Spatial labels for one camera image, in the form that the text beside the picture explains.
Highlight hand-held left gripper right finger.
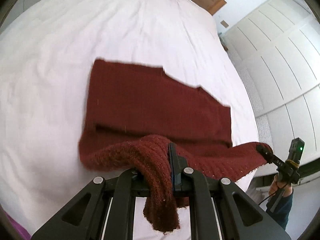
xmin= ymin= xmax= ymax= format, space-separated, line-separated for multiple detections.
xmin=168 ymin=142 xmax=292 ymax=240

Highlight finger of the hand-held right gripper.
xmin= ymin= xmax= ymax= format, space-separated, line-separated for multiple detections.
xmin=255 ymin=144 xmax=284 ymax=168

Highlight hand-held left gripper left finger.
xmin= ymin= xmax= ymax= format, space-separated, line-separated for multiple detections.
xmin=31 ymin=169 xmax=150 ymax=240

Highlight dark red knitted sweater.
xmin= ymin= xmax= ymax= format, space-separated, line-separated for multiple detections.
xmin=79 ymin=59 xmax=269 ymax=235

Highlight person's right forearm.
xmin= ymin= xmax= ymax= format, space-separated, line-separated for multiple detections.
xmin=265 ymin=187 xmax=294 ymax=230

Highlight person's right hand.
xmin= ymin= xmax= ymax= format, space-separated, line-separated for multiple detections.
xmin=269 ymin=176 xmax=293 ymax=197

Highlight white wardrobe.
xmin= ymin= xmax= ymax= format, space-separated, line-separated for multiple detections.
xmin=220 ymin=0 xmax=320 ymax=175

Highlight pink container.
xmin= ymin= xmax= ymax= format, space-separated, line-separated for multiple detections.
xmin=0 ymin=209 xmax=34 ymax=240

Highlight bed with white sheet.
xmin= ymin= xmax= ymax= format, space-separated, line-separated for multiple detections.
xmin=0 ymin=0 xmax=259 ymax=240

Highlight black cable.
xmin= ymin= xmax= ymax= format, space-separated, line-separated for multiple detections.
xmin=257 ymin=191 xmax=275 ymax=205

